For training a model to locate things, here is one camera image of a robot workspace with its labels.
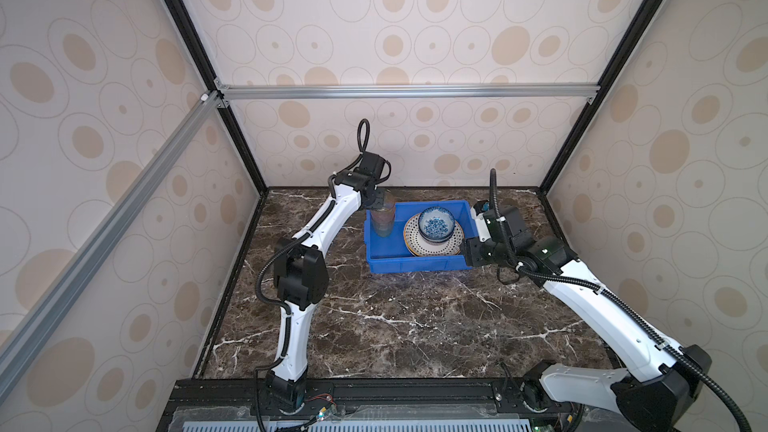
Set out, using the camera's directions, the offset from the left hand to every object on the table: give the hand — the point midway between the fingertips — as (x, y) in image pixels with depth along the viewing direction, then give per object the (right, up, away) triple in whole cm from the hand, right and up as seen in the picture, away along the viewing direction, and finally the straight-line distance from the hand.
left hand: (380, 193), depth 92 cm
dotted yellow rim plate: (+13, -17, +8) cm, 23 cm away
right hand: (+24, -14, -15) cm, 32 cm away
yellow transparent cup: (+1, -7, +11) cm, 13 cm away
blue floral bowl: (+18, -10, +7) cm, 22 cm away
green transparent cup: (+1, -11, +12) cm, 16 cm away
